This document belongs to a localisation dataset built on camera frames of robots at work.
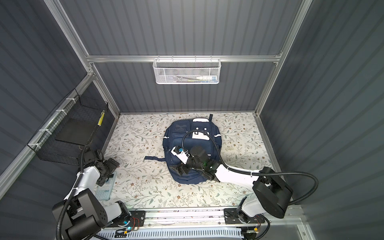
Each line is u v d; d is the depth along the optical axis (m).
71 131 0.71
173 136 0.91
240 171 0.51
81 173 0.53
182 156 0.69
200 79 0.91
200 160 0.63
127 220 0.71
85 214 0.41
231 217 0.73
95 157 0.69
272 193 0.43
